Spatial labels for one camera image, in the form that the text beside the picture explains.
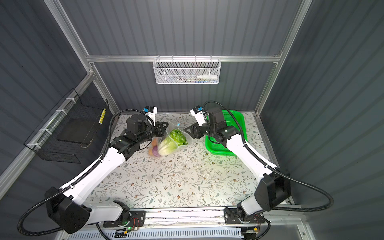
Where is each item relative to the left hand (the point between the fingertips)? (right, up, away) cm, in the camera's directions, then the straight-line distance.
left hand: (168, 123), depth 74 cm
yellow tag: (-39, +4, +9) cm, 40 cm away
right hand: (+12, -2, +3) cm, 12 cm away
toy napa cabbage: (0, -12, +6) cm, 13 cm away
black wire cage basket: (-50, -8, -13) cm, 52 cm away
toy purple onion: (-10, -16, +13) cm, 23 cm away
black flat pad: (-45, -4, 0) cm, 45 cm away
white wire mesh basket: (+4, +45, +49) cm, 67 cm away
